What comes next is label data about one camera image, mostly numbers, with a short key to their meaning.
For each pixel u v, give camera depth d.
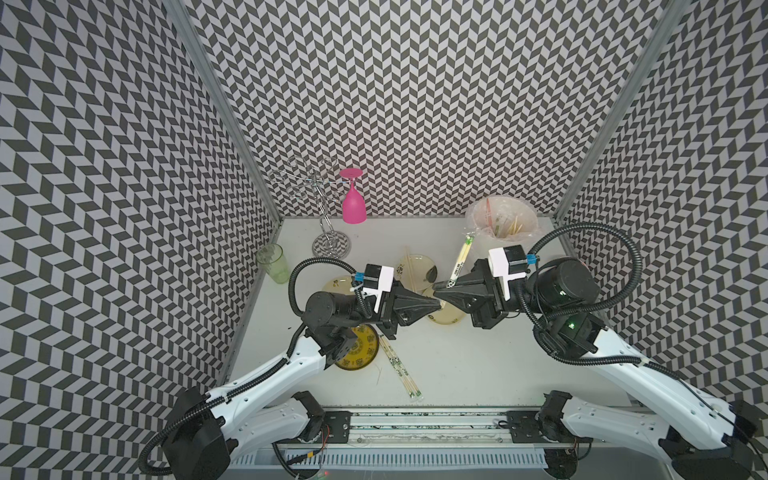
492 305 0.44
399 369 0.82
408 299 0.50
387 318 0.48
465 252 0.38
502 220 0.96
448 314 0.49
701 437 0.38
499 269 0.39
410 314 0.52
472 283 0.45
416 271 1.02
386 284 0.45
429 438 0.72
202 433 0.38
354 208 0.97
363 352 0.85
